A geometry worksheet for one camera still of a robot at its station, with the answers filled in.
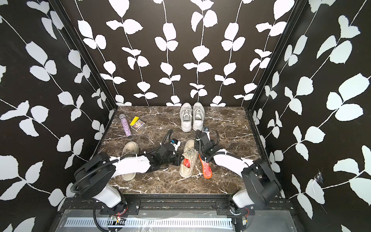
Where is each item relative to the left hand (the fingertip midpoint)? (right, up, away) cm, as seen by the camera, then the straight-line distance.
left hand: (186, 156), depth 86 cm
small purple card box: (-37, +18, +21) cm, 46 cm away
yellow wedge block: (-41, +22, +25) cm, 53 cm away
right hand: (+9, +10, +5) cm, 14 cm away
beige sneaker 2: (+2, +1, +2) cm, 3 cm away
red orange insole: (+13, -8, 0) cm, 15 cm away
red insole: (+1, -4, 0) cm, 4 cm away
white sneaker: (0, +27, +19) cm, 33 cm away
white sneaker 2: (+9, +27, +21) cm, 36 cm away
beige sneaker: (-36, +4, +6) cm, 37 cm away
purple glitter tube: (-50, +24, +23) cm, 60 cm away
